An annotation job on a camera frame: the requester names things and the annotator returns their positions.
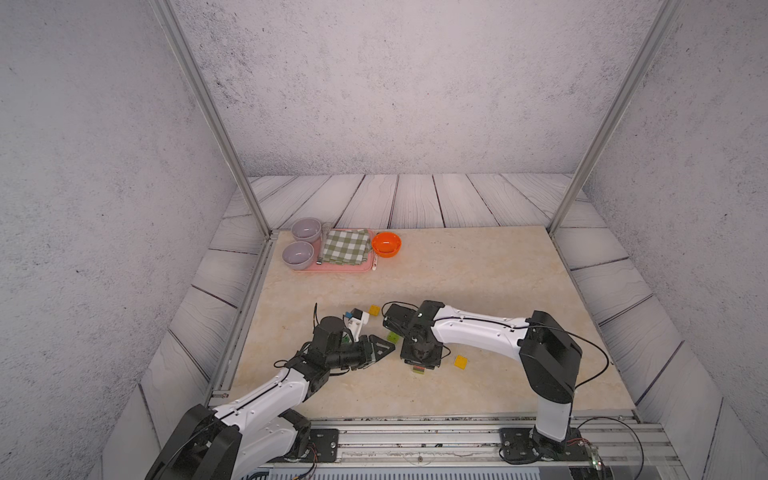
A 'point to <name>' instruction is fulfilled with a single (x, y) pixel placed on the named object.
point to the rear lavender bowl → (306, 229)
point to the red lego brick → (418, 369)
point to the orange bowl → (386, 244)
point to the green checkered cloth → (347, 246)
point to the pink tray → (320, 266)
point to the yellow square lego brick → (461, 362)
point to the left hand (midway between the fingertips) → (394, 353)
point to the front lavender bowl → (298, 255)
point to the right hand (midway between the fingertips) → (414, 370)
